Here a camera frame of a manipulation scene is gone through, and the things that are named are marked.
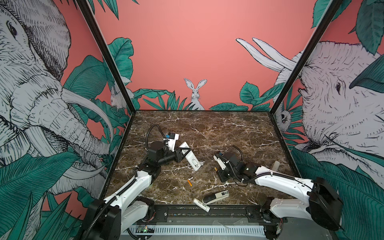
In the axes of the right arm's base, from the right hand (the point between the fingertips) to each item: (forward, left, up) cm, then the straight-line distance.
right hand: (215, 171), depth 81 cm
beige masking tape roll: (+6, -37, -4) cm, 38 cm away
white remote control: (+5, +13, +8) cm, 16 cm away
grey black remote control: (-13, +1, -3) cm, 13 cm away
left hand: (+7, +14, +12) cm, 20 cm away
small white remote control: (-16, +8, -6) cm, 18 cm away
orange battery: (-4, +14, -7) cm, 16 cm away
